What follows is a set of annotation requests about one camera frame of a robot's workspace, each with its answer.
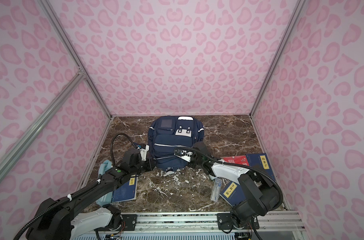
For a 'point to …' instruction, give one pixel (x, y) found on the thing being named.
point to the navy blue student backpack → (167, 133)
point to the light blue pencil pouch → (104, 166)
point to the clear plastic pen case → (216, 190)
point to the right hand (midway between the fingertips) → (186, 152)
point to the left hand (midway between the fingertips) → (158, 159)
